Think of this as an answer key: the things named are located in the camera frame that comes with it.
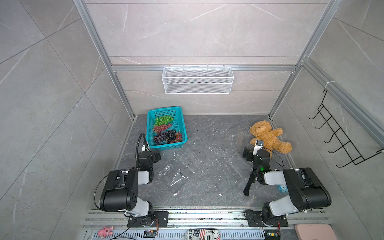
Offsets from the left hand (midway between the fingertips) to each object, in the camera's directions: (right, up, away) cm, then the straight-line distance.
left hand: (150, 148), depth 94 cm
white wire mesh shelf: (+29, +46, +7) cm, 55 cm away
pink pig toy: (-14, -36, -25) cm, 46 cm away
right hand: (+67, +1, 0) cm, 67 cm away
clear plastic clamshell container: (+19, -12, -6) cm, 23 cm away
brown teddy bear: (+75, +12, +6) cm, 76 cm away
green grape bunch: (+4, +19, +16) cm, 25 cm away
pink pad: (+86, -37, -24) cm, 97 cm away
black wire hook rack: (+92, +2, -36) cm, 99 cm away
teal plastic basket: (+16, +15, +21) cm, 30 cm away
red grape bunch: (+2, +12, +13) cm, 18 cm away
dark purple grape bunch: (+10, +7, +5) cm, 13 cm away
